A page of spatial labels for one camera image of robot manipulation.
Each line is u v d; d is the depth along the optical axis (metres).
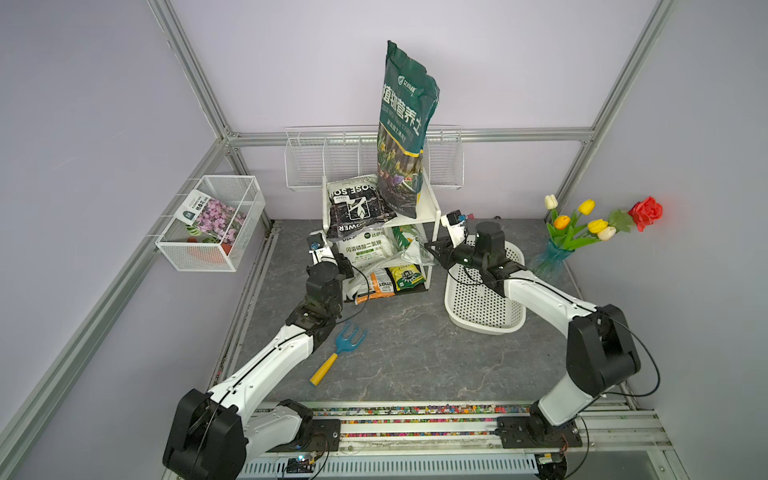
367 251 0.85
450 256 0.77
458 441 0.74
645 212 0.71
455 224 0.74
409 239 0.82
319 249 0.64
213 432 0.39
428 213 0.75
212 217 0.74
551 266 0.97
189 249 0.74
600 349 0.46
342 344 0.89
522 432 0.73
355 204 0.74
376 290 0.94
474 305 0.96
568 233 0.85
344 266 0.70
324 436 0.74
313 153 0.98
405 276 1.01
